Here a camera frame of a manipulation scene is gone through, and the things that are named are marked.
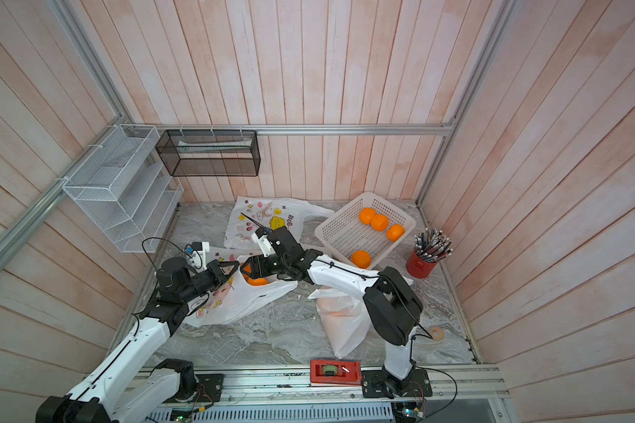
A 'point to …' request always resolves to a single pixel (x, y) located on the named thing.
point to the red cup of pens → (430, 246)
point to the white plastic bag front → (346, 316)
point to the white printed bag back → (250, 214)
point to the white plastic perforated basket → (342, 233)
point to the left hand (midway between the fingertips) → (241, 266)
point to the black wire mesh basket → (210, 152)
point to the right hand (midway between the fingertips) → (247, 268)
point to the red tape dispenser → (335, 373)
